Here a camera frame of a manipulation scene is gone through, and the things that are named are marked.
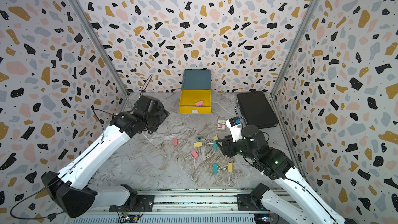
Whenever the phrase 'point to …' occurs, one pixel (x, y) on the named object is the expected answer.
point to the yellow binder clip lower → (230, 167)
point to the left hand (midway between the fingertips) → (169, 114)
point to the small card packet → (221, 124)
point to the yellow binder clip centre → (198, 144)
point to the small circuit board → (129, 219)
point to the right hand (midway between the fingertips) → (220, 140)
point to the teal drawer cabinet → (196, 80)
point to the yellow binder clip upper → (215, 138)
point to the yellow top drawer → (189, 97)
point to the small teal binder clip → (198, 138)
